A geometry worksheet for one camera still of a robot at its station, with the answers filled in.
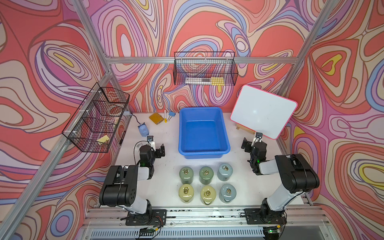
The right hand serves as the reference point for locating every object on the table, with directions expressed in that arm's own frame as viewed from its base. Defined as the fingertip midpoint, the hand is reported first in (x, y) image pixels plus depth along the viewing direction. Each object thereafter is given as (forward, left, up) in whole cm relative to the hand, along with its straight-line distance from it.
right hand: (252, 142), depth 96 cm
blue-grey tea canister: (-31, +22, +3) cm, 39 cm away
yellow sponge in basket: (-10, +82, +23) cm, 86 cm away
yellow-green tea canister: (-32, +32, +4) cm, 46 cm away
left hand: (-1, +62, +2) cm, 62 cm away
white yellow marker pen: (+29, +60, -2) cm, 67 cm away
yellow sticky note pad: (+27, +67, -3) cm, 72 cm away
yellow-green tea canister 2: (-31, +43, +3) cm, 53 cm away
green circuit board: (-45, +62, -5) cm, 76 cm away
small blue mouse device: (+12, +73, +3) cm, 74 cm away
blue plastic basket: (+13, +32, -5) cm, 34 cm away
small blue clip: (+32, +55, -3) cm, 64 cm away
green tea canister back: (-22, +32, +4) cm, 39 cm away
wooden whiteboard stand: (+15, +5, -1) cm, 16 cm away
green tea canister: (-21, +43, +3) cm, 48 cm away
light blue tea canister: (-20, +22, +3) cm, 30 cm away
